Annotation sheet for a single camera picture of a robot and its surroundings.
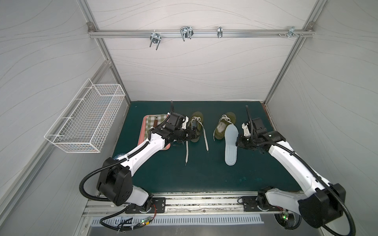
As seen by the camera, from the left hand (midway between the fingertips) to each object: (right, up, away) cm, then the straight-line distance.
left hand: (196, 135), depth 80 cm
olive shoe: (+1, +7, +19) cm, 20 cm away
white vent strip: (+17, -41, -10) cm, 45 cm away
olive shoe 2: (+23, +9, +21) cm, 32 cm away
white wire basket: (-53, +7, -11) cm, 55 cm away
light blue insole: (+21, 0, +7) cm, 22 cm away
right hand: (+22, -4, +1) cm, 23 cm away
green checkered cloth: (-34, +6, +27) cm, 44 cm away
